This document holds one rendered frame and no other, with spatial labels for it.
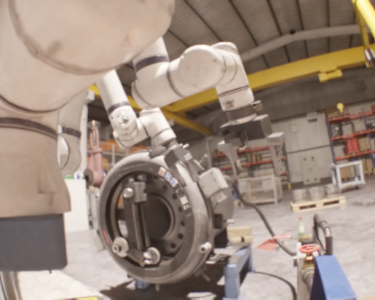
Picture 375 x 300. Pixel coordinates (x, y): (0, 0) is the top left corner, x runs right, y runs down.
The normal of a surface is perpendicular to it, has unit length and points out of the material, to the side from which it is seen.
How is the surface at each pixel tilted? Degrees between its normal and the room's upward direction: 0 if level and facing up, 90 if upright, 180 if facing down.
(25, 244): 90
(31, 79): 171
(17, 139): 88
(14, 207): 90
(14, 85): 155
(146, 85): 111
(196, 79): 117
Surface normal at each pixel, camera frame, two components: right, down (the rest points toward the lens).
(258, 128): -0.68, 0.36
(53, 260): 0.52, -0.21
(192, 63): -0.43, 0.26
